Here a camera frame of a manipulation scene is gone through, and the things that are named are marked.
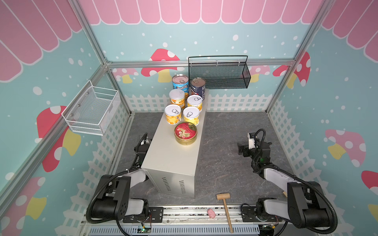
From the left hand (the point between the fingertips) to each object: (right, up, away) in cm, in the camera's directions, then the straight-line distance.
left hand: (149, 144), depth 92 cm
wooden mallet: (+44, -26, -14) cm, 53 cm away
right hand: (+60, +2, -1) cm, 60 cm away
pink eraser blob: (+37, -33, -18) cm, 52 cm away
